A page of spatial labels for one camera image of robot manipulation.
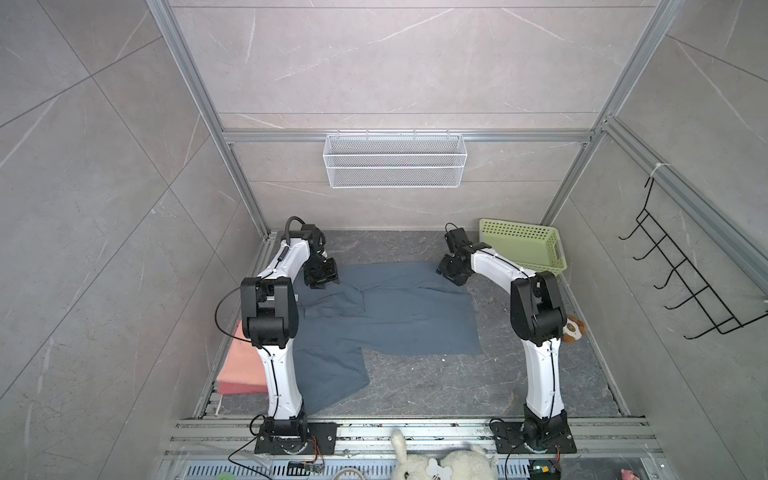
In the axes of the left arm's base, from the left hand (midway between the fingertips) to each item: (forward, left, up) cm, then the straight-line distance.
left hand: (333, 276), depth 97 cm
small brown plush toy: (-20, -75, -4) cm, 78 cm away
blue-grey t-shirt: (-9, -24, -7) cm, 27 cm away
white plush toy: (-52, -35, +3) cm, 63 cm away
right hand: (+4, -38, -4) cm, 38 cm away
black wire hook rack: (-31, -85, +26) cm, 95 cm away
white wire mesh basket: (+32, -21, +23) cm, 45 cm away
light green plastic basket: (+16, -77, -6) cm, 79 cm away
